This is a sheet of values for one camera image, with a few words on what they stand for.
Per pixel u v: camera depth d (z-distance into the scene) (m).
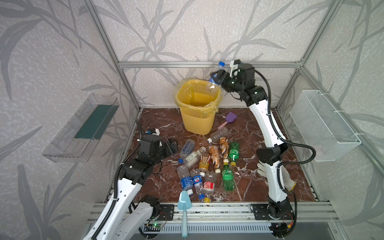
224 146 0.93
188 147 0.92
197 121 0.91
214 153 0.89
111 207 0.40
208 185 0.77
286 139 0.55
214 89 0.75
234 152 0.90
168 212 0.73
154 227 0.71
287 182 0.83
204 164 0.85
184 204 0.77
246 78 0.58
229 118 1.13
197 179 0.79
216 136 0.96
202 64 0.95
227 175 0.83
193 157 0.87
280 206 0.64
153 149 0.52
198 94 1.02
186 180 0.79
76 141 0.64
